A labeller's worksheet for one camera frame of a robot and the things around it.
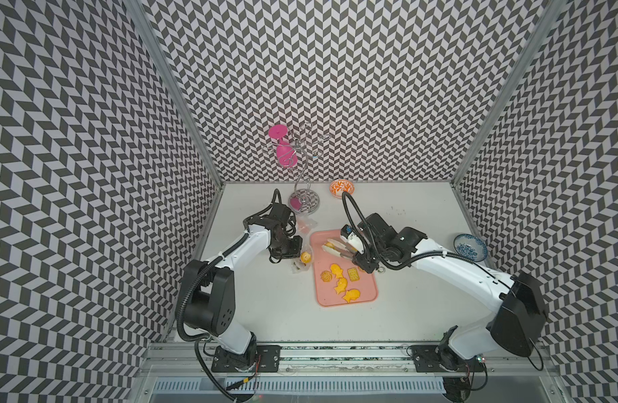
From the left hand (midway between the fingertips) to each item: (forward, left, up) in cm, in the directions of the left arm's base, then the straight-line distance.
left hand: (299, 256), depth 86 cm
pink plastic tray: (+1, -8, -5) cm, 9 cm away
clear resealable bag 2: (+18, -1, -5) cm, 18 cm away
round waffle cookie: (-5, -9, -7) cm, 12 cm away
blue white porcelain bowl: (+7, -65, -7) cm, 66 cm away
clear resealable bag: (-2, -2, 0) cm, 3 cm away
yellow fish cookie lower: (-11, -18, -7) cm, 22 cm away
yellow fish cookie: (-8, -15, -7) cm, 18 cm away
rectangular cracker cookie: (-4, -19, -6) cm, 21 cm away
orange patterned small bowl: (+38, -16, -5) cm, 41 cm away
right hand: (-4, -20, +5) cm, 21 cm away
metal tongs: (+2, -14, +1) cm, 14 cm away
